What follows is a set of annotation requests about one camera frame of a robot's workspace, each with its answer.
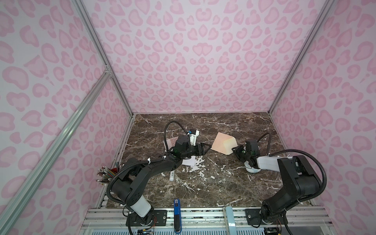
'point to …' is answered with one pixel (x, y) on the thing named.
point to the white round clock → (250, 169)
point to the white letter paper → (190, 161)
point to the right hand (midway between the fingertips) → (233, 148)
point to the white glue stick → (172, 176)
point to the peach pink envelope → (223, 143)
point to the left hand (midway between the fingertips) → (210, 145)
